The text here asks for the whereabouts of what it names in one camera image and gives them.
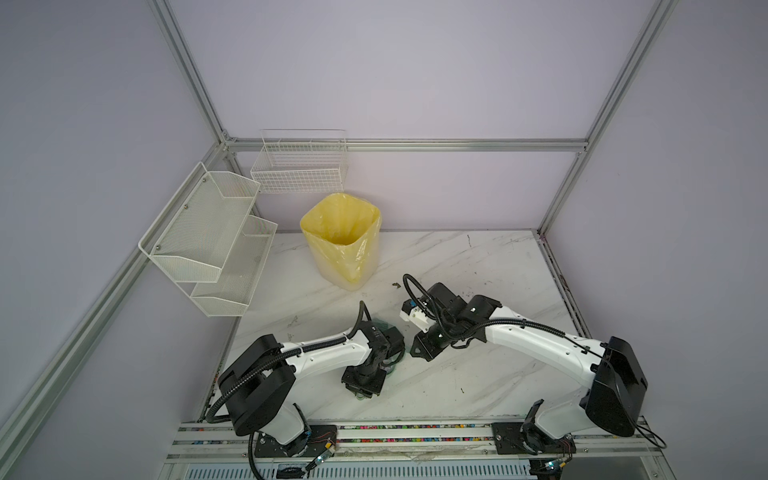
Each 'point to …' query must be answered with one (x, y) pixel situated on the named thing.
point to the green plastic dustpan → (389, 367)
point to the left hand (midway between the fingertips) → (361, 396)
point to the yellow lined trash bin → (344, 233)
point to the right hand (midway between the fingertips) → (411, 351)
